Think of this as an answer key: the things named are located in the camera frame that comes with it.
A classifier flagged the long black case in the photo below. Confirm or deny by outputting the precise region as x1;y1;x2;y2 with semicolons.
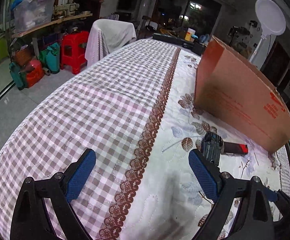
152;32;185;46

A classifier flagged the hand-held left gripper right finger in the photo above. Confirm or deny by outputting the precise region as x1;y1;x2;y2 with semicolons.
188;149;277;240

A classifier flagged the cream sewing machine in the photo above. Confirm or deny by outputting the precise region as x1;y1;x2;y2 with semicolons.
54;0;80;17

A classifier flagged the red bag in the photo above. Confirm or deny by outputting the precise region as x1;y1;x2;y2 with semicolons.
25;60;45;88

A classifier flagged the brown cardboard box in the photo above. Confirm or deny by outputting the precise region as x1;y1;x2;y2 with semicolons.
194;35;290;153

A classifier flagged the teal shopping bag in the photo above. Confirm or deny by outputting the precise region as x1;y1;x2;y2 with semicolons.
9;61;27;90
39;42;60;74

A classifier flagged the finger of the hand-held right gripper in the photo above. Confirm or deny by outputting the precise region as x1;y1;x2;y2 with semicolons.
263;187;290;220

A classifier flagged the wooden shelf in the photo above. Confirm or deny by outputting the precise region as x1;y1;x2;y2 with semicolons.
10;12;93;39

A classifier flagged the brown wicker basket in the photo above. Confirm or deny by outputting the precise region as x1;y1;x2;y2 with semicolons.
12;46;34;67

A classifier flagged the red plastic stool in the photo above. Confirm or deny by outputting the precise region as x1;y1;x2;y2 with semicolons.
60;31;90;75

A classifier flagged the chair under white cloth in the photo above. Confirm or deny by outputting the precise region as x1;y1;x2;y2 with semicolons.
85;19;137;67

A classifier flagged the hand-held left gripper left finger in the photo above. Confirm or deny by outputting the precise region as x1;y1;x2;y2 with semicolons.
10;148;97;240

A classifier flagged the red and black lighter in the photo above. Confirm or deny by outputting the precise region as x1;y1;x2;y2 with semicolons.
222;141;249;155

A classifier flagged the white round ring lamp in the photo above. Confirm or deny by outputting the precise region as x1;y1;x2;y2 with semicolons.
249;0;286;67

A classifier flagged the clear plastic storage bin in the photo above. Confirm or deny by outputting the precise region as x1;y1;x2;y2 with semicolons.
12;0;60;33

